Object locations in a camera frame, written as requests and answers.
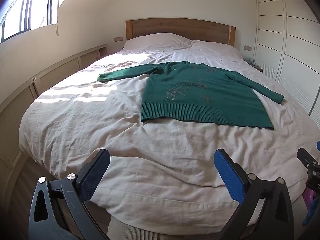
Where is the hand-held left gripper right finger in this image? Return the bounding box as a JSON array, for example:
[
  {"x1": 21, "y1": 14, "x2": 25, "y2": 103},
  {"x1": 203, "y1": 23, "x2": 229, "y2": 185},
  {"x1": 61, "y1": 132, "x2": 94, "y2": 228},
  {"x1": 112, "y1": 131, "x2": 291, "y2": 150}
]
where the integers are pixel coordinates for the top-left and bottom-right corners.
[{"x1": 214, "y1": 148, "x2": 295, "y2": 240}]

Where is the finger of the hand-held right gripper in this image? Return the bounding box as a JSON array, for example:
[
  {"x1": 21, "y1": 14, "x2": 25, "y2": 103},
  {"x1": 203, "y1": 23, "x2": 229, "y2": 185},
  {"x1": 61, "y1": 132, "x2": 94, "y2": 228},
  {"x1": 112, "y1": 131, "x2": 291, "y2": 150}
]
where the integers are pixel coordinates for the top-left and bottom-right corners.
[{"x1": 297, "y1": 148, "x2": 320, "y2": 172}]

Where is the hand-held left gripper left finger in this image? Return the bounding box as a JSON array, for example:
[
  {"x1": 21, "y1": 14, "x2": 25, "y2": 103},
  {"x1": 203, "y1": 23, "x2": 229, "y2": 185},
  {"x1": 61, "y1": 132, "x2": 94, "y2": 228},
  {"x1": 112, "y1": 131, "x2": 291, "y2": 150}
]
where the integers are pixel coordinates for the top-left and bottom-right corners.
[{"x1": 29, "y1": 148, "x2": 111, "y2": 240}]

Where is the green knit sweater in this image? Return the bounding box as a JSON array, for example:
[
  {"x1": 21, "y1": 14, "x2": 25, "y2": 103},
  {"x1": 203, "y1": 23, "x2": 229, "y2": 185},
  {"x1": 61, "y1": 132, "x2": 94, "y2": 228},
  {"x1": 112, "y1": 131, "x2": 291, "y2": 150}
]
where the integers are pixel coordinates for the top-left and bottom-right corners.
[{"x1": 97, "y1": 60, "x2": 285, "y2": 130}]

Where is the bed with white duvet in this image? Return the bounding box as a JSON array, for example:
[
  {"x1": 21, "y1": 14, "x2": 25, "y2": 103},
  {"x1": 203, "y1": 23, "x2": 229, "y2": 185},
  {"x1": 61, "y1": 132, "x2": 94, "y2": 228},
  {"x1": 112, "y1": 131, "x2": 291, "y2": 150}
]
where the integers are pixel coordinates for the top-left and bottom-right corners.
[{"x1": 19, "y1": 32, "x2": 320, "y2": 235}]

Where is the wooden nightstand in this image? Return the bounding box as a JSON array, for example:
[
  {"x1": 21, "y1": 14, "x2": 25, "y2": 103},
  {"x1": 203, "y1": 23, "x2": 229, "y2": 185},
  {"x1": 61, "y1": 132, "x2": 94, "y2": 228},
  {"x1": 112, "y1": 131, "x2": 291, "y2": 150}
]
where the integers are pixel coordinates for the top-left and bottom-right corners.
[{"x1": 246, "y1": 57, "x2": 263, "y2": 73}]

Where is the white wardrobe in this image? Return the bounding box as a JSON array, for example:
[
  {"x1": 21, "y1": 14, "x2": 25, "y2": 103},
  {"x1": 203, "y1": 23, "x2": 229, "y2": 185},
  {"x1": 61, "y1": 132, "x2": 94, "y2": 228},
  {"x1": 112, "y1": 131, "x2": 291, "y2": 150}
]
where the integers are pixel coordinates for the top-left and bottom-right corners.
[{"x1": 252, "y1": 0, "x2": 320, "y2": 117}]

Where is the white pillow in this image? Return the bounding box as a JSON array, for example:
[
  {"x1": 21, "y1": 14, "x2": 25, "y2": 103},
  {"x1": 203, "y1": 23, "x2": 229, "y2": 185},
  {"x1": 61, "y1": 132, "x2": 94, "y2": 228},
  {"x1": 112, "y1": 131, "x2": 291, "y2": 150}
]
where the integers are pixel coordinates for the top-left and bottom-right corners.
[
  {"x1": 123, "y1": 33, "x2": 193, "y2": 52},
  {"x1": 191, "y1": 40, "x2": 242, "y2": 58}
]

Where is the wooden headboard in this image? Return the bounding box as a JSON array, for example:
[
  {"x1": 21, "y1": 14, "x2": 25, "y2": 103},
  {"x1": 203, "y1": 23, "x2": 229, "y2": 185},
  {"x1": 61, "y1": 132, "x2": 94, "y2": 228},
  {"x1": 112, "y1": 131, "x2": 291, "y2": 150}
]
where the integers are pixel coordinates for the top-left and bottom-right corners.
[{"x1": 125, "y1": 17, "x2": 236, "y2": 47}]

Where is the window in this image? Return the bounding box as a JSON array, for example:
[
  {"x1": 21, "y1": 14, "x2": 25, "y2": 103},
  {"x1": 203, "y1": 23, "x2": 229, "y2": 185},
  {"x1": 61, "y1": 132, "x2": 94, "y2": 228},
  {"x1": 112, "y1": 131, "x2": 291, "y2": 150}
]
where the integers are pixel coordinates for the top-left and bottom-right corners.
[{"x1": 0, "y1": 0, "x2": 82, "y2": 43}]

